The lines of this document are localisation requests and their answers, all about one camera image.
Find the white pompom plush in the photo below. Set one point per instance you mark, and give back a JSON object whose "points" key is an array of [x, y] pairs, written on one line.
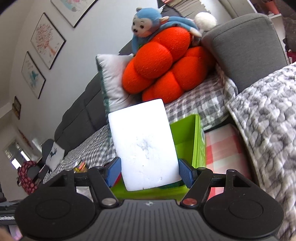
{"points": [[205, 21]]}

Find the tree picture frame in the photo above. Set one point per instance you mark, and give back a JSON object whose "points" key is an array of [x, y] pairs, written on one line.
{"points": [[47, 41]]}

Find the lime green plastic bin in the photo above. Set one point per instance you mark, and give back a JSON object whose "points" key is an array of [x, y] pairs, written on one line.
{"points": [[189, 140]]}

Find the green felt plush ball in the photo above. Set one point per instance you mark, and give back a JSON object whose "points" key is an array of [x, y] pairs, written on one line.
{"points": [[172, 185]]}

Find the blue monkey plush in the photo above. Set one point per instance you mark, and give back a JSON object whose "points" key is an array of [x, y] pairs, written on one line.
{"points": [[148, 22]]}

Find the red floral bag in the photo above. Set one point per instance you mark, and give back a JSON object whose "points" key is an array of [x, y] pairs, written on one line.
{"points": [[29, 184]]}

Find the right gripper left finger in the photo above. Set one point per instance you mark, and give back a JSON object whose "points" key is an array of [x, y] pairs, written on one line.
{"points": [[102, 179]]}

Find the blue bird picture frame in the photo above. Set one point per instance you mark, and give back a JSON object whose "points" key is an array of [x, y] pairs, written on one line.
{"points": [[32, 75]]}

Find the grey checked sofa cover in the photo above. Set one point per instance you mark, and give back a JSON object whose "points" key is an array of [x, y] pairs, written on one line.
{"points": [[185, 108]]}

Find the small dark wall sign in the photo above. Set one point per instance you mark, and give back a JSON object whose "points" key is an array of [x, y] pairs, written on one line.
{"points": [[16, 107]]}

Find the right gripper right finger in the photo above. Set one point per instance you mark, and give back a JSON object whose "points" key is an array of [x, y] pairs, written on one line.
{"points": [[197, 181]]}

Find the top picture frame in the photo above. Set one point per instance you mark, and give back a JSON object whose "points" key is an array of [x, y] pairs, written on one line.
{"points": [[73, 10]]}

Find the red white checked tablecloth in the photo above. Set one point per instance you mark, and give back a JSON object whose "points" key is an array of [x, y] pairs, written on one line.
{"points": [[225, 150]]}

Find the deer print cushion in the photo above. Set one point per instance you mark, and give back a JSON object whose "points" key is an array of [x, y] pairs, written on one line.
{"points": [[55, 156]]}

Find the grey quilted blanket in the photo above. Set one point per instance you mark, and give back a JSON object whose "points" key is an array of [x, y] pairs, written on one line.
{"points": [[265, 116]]}

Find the teal white throw pillow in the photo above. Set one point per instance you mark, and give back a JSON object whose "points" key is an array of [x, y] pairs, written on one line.
{"points": [[111, 69]]}

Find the dark grey sofa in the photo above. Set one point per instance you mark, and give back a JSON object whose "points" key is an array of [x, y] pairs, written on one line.
{"points": [[247, 48]]}

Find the orange pumpkin cushion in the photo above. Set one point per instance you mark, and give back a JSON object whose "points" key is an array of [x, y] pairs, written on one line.
{"points": [[167, 66]]}

